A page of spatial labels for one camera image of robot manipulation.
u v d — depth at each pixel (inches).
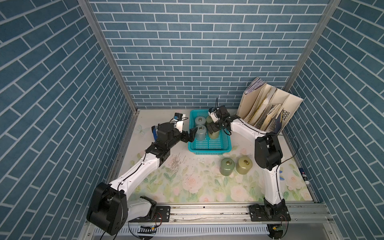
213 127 35.8
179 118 26.2
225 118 30.0
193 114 42.1
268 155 22.1
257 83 37.9
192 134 27.8
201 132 38.0
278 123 40.1
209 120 39.4
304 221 28.6
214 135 40.1
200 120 40.1
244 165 32.5
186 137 27.8
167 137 23.7
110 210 15.5
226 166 32.6
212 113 35.2
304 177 35.0
